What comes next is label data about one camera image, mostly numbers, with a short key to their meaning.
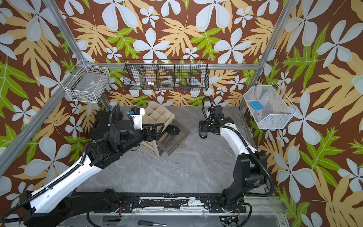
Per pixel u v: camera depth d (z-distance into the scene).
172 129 0.84
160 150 0.86
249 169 0.45
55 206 0.41
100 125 1.02
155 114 0.80
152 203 0.75
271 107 0.84
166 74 0.97
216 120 0.63
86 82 0.86
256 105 0.86
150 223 0.68
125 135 0.46
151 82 0.98
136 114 0.54
